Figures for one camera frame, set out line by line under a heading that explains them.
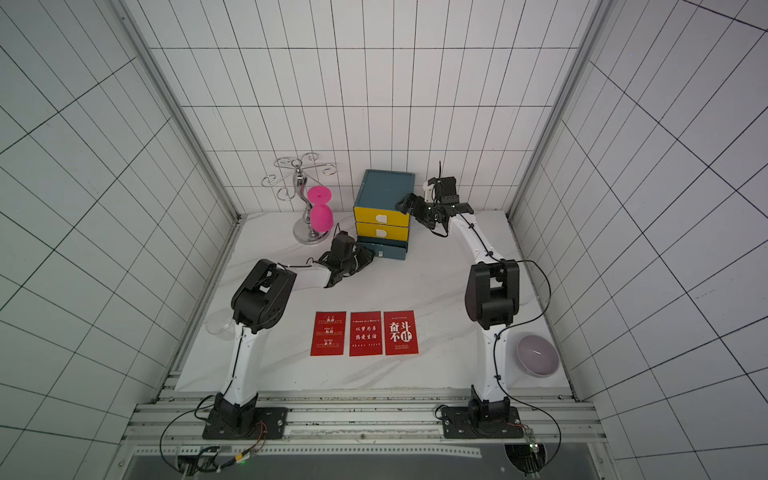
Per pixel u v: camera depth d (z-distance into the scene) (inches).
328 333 34.6
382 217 36.4
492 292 22.0
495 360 23.6
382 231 39.1
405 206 34.5
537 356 32.6
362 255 37.4
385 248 40.4
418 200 33.8
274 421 28.5
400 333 34.6
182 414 26.2
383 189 39.3
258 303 23.1
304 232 44.8
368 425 29.2
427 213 33.8
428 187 35.1
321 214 38.1
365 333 34.7
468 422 28.6
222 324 35.3
